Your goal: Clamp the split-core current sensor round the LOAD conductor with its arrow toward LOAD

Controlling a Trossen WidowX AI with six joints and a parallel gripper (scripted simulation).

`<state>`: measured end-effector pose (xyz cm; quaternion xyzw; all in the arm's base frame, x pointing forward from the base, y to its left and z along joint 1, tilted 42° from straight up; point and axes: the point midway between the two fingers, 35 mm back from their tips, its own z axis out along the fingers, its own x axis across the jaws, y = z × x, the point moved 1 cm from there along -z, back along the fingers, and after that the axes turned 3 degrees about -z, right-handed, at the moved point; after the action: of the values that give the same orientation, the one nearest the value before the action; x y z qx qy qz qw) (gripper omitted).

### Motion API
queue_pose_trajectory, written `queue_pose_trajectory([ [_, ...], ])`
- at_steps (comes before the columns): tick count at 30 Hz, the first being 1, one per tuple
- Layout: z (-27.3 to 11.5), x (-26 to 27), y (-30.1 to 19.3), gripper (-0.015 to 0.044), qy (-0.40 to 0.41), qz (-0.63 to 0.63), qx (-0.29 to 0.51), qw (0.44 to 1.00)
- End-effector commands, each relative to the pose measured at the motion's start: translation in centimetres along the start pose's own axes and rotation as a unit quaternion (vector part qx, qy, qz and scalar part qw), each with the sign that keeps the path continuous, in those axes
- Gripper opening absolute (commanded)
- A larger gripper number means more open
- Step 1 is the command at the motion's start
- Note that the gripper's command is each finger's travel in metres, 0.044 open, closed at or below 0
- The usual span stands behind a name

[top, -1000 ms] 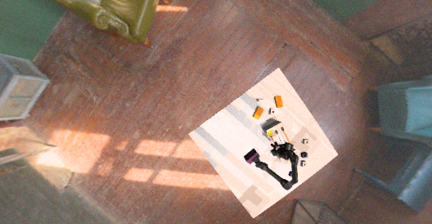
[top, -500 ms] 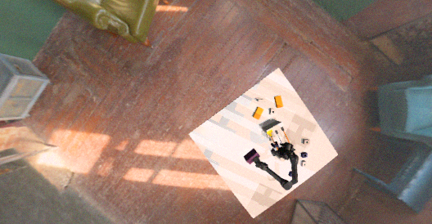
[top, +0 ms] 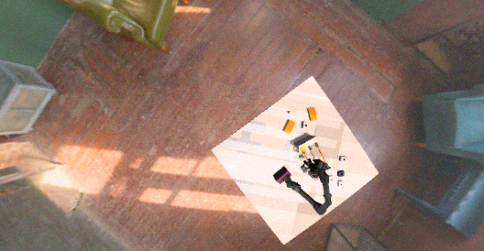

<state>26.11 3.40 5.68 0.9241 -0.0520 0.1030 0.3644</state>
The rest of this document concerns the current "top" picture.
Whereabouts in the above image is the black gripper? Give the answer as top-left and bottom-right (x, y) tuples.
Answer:
(301, 159), (317, 173)

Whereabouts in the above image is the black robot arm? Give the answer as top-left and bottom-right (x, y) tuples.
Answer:
(282, 159), (333, 215)

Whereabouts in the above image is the orange rectangular block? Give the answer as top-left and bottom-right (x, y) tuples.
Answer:
(307, 107), (317, 121)
(283, 120), (295, 134)

